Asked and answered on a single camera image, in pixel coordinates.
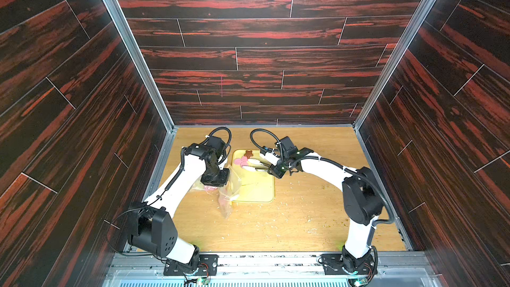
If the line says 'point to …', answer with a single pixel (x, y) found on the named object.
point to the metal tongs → (263, 163)
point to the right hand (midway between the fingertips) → (275, 165)
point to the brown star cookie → (248, 153)
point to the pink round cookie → (242, 161)
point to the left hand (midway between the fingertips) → (225, 183)
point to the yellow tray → (256, 187)
